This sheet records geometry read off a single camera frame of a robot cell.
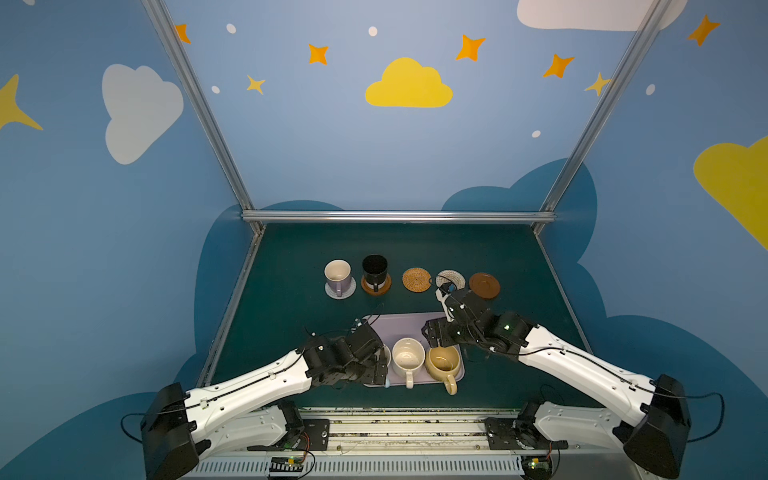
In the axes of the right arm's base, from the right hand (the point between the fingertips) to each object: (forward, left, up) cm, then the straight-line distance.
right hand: (437, 324), depth 78 cm
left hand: (-10, +16, -5) cm, 20 cm away
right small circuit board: (-29, -25, -18) cm, 42 cm away
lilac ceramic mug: (+22, +32, -10) cm, 40 cm away
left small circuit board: (-32, +37, -17) cm, 51 cm away
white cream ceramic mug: (-4, +7, -13) cm, 16 cm away
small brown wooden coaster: (+24, -20, -15) cm, 34 cm away
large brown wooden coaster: (+15, +19, -9) cm, 26 cm away
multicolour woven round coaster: (+27, -8, -16) cm, 32 cm away
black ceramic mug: (+20, +18, -4) cm, 27 cm away
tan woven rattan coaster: (+24, +5, -15) cm, 29 cm away
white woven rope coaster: (+16, +29, -13) cm, 35 cm away
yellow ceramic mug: (-7, -3, -12) cm, 14 cm away
